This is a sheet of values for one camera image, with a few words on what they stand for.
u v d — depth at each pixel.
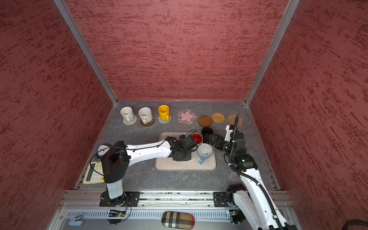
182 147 0.64
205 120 1.09
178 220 0.66
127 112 1.03
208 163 0.87
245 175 0.50
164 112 1.01
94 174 0.81
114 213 0.73
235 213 0.71
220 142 0.68
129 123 1.06
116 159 0.51
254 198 0.46
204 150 0.88
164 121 1.07
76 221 0.67
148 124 1.04
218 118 1.10
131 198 0.74
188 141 0.66
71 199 0.76
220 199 0.74
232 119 1.11
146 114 1.05
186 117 1.10
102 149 0.88
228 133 0.71
